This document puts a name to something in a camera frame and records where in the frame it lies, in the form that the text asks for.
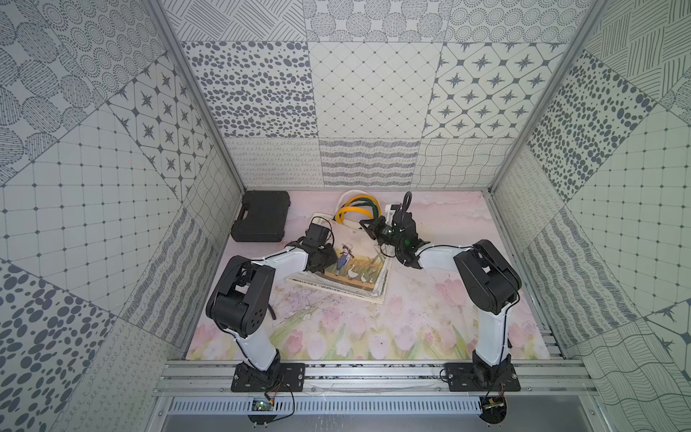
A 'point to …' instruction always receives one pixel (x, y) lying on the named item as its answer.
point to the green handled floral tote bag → (361, 270)
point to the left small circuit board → (262, 405)
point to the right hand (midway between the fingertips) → (360, 219)
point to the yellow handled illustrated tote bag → (351, 215)
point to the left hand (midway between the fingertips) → (342, 259)
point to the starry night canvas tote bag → (340, 202)
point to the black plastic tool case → (263, 216)
